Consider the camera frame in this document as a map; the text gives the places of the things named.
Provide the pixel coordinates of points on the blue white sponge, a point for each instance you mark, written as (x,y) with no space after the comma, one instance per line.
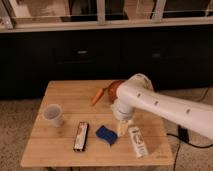
(107,135)

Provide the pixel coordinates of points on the orange carrot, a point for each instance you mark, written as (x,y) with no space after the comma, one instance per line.
(97,96)

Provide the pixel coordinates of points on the dark cabinet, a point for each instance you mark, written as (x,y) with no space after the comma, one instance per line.
(172,57)

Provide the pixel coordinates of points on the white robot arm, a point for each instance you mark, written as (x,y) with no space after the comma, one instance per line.
(134,93)

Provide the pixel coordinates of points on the orange bowl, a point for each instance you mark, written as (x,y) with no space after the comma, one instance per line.
(113,88)

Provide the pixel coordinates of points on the black power adapter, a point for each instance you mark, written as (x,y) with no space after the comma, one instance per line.
(183,134)

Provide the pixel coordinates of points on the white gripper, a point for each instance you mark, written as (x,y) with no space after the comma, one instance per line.
(122,111)

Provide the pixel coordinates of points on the white tube bottle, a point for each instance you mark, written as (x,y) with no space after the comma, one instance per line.
(138,142)

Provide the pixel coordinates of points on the white ceramic cup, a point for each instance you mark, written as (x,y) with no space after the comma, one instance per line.
(53,114)

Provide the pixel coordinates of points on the wooden table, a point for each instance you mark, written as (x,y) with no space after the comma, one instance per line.
(49,146)

